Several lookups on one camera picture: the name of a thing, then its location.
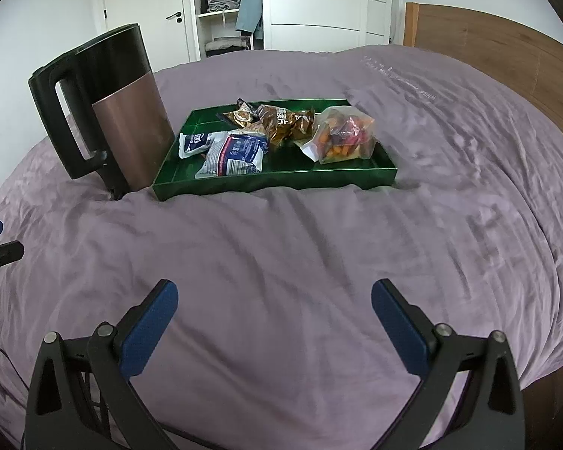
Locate green tray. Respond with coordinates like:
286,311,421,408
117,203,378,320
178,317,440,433
151,98,399,201

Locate brown and black electric kettle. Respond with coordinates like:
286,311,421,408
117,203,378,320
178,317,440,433
28,23,176,201

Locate long blue white snack bag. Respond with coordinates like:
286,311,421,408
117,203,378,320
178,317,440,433
178,130,269,180

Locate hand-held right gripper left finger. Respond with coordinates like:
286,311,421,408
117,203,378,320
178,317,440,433
24,279,179,450

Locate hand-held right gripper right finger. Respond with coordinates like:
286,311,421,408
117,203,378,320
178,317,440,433
372,279,526,450

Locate wooden headboard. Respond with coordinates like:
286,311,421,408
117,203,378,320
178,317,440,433
403,2,563,137

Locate clear bag of orange snacks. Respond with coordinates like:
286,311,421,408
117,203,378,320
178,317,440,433
300,106,380,166

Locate light blue hanging garment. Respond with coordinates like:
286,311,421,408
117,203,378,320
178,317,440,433
235,0,264,41

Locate purple bed blanket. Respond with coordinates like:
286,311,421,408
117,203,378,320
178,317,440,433
0,44,563,450

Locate dark blue gold cookie packet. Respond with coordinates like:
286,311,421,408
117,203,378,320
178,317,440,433
216,98,259,128

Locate white wardrobe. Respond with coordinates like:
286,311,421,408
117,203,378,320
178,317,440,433
188,0,395,62

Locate grey folded clothes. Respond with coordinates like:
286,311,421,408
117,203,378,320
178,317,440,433
205,36,254,53

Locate brown crinkled snack packet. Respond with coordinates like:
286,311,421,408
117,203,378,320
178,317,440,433
254,104,316,147

